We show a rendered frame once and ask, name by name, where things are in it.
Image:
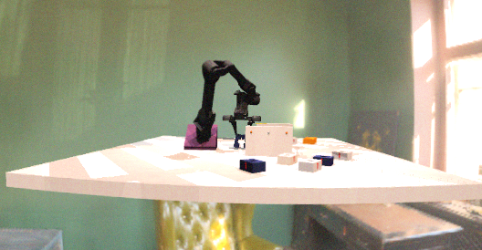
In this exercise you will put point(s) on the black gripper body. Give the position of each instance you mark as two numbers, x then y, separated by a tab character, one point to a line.
242	106

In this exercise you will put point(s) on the white block with red arrow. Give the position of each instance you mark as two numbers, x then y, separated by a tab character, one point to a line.
342	155

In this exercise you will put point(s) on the orange rectangular block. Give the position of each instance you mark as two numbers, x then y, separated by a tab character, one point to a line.
309	141

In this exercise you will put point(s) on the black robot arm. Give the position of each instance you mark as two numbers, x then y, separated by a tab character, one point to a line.
212	71

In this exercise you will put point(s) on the small beige block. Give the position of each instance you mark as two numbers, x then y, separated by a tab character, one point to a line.
287	159

